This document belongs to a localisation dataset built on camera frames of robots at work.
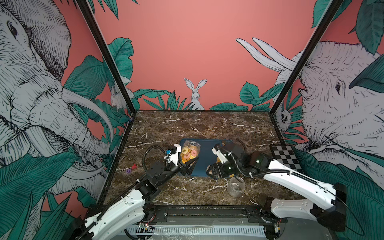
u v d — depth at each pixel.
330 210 0.39
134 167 0.90
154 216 0.72
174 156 0.62
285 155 0.93
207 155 0.67
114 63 0.93
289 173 0.45
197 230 0.70
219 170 0.60
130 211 0.51
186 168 0.63
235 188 0.83
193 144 0.71
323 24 0.75
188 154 0.66
